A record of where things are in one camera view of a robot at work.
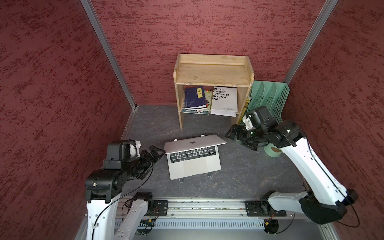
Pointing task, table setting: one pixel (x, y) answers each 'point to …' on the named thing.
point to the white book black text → (224, 101)
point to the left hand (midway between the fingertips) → (159, 162)
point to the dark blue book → (194, 98)
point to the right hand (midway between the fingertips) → (232, 143)
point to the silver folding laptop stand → (209, 173)
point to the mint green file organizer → (272, 95)
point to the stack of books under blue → (202, 110)
